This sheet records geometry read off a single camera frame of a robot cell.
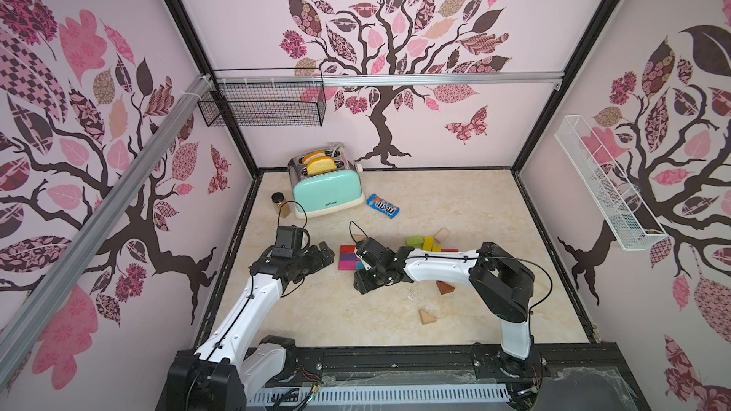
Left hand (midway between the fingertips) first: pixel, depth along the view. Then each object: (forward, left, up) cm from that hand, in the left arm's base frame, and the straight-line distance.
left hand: (321, 265), depth 83 cm
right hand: (-3, -12, -8) cm, 15 cm away
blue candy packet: (+28, -18, -7) cm, 35 cm away
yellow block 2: (+10, -38, -8) cm, 40 cm away
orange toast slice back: (+37, +6, +11) cm, 39 cm away
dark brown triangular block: (-5, -37, -6) cm, 38 cm away
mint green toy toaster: (+26, +1, +3) cm, 26 cm away
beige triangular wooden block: (+6, -11, +7) cm, 14 cm away
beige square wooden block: (+14, -40, -7) cm, 43 cm away
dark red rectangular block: (+8, -7, -5) cm, 12 cm away
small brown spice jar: (+27, +19, 0) cm, 33 cm away
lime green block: (+13, -30, -8) cm, 34 cm away
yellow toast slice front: (+32, +3, +11) cm, 34 cm away
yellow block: (+12, -35, -9) cm, 38 cm away
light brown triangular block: (-13, -31, -8) cm, 34 cm away
